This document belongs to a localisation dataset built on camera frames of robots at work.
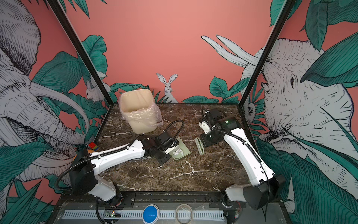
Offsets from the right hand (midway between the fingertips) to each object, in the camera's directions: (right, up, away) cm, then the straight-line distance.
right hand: (202, 140), depth 73 cm
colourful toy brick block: (-69, -6, +15) cm, 71 cm away
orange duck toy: (-69, -9, +14) cm, 71 cm away
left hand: (-20, -10, +7) cm, 23 cm away
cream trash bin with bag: (-37, +18, +9) cm, 42 cm away
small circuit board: (-48, -37, -3) cm, 61 cm away
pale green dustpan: (-10, -7, +11) cm, 16 cm away
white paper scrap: (-14, -9, +9) cm, 19 cm away
